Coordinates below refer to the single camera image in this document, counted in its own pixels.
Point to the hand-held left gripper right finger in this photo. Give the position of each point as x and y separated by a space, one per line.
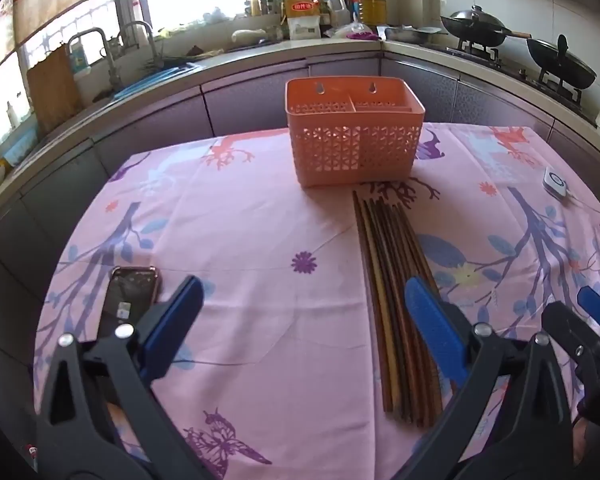
435 325

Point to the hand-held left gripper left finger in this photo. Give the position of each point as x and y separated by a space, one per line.
172 325

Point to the bundle of wooden chopsticks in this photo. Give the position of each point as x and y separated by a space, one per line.
390 285

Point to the orange plastic utensil basket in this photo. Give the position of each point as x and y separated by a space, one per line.
355 145

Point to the smartphone with gold case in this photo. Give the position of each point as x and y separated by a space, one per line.
127 292

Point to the pink printed tablecloth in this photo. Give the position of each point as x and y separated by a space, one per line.
255 240

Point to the white round-button remote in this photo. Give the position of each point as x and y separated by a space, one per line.
555 182

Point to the grey kitchen cabinets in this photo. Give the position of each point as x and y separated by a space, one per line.
245 102

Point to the steel kitchen sink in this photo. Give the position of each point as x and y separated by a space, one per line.
145 82

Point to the black wok with lid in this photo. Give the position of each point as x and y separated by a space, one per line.
560 62

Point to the blue plastic basin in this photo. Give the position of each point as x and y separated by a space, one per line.
152 77

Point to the black gas stove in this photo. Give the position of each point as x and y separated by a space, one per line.
510 67

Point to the wooden cutting board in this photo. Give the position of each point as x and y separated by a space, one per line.
55 90

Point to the square steel faucet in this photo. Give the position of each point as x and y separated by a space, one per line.
107 55

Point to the blue labelled packet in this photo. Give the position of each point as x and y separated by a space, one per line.
78 57

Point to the steel bowl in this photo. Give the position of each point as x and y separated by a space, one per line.
412 35

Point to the curved steel faucet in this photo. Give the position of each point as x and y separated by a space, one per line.
147 35

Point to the purple cloth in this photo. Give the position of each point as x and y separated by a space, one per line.
364 36

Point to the white radish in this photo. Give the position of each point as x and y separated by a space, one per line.
247 36

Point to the grey wok with lid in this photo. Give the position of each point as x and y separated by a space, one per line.
475 25

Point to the clear plastic bag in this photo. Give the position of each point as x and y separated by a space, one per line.
347 30

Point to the white bottle with red cap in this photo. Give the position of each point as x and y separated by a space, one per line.
137 12

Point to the large yellow oil bottle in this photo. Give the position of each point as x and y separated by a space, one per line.
372 7

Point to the white plastic jug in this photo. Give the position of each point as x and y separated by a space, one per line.
336 10

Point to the white bag with yellow label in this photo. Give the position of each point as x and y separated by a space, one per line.
304 17

